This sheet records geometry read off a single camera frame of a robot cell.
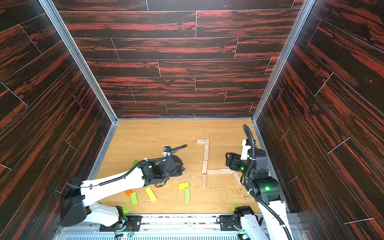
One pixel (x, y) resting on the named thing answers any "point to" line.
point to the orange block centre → (158, 184)
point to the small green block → (135, 162)
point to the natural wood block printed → (204, 181)
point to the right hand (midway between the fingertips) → (236, 154)
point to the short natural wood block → (202, 141)
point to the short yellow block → (183, 185)
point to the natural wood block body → (204, 166)
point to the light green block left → (134, 198)
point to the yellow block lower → (151, 194)
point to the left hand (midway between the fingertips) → (178, 167)
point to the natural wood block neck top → (207, 145)
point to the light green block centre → (187, 195)
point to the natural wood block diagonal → (214, 171)
